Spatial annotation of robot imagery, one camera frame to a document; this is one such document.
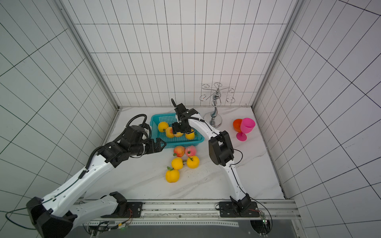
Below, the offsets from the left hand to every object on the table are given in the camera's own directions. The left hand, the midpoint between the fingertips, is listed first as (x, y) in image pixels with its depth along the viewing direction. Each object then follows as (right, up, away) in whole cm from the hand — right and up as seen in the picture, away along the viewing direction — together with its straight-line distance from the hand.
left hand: (157, 148), depth 74 cm
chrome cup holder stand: (+34, +15, +33) cm, 50 cm away
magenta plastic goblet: (+52, +11, +14) cm, 55 cm away
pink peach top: (+17, -4, +14) cm, 23 cm away
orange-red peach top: (+10, -4, +13) cm, 17 cm away
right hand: (+10, +10, +23) cm, 27 cm away
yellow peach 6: (+7, -16, +4) cm, 18 cm away
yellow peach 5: (+19, -9, +9) cm, 23 cm away
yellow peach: (-3, +10, +26) cm, 28 cm away
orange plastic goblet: (+51, +11, +30) cm, 60 cm away
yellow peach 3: (+17, +3, +22) cm, 28 cm away
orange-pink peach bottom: (+3, +6, +22) cm, 23 cm away
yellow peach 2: (+9, +5, +18) cm, 21 cm away
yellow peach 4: (+9, -10, +9) cm, 16 cm away
